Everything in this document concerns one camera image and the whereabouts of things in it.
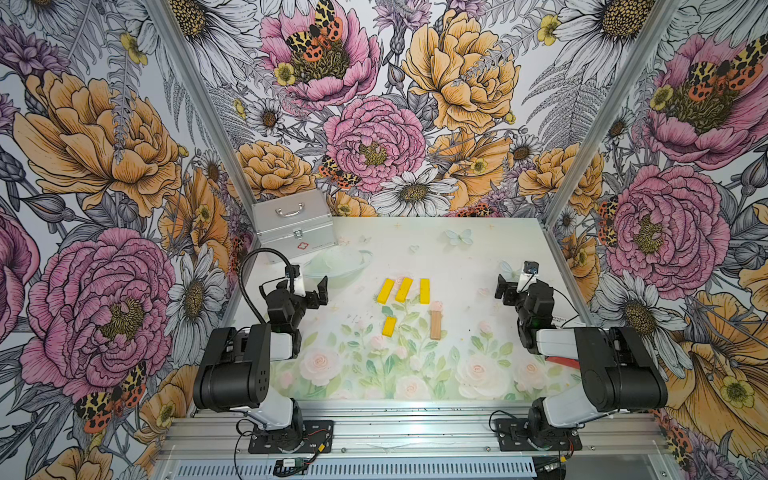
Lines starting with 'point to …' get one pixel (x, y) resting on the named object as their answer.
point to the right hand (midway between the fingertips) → (513, 281)
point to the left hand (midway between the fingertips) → (312, 283)
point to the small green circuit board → (293, 462)
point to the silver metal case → (294, 224)
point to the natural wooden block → (435, 327)
